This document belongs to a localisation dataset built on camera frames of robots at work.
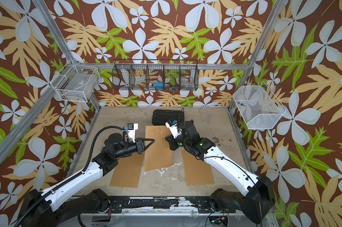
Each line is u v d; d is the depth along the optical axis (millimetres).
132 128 651
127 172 860
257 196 381
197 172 865
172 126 652
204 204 746
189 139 567
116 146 569
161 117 1084
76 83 862
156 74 977
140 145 640
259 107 835
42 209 388
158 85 953
